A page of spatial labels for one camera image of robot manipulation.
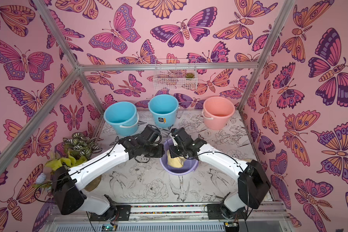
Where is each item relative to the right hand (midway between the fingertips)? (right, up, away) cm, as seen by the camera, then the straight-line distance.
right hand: (171, 149), depth 82 cm
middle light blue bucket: (-7, +26, +31) cm, 41 cm away
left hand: (-2, -1, -4) cm, 4 cm away
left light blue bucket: (-39, +20, +32) cm, 54 cm away
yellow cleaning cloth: (+2, -7, -2) cm, 8 cm away
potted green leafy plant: (-46, +2, -10) cm, 47 cm away
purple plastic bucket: (+11, -11, +7) cm, 17 cm away
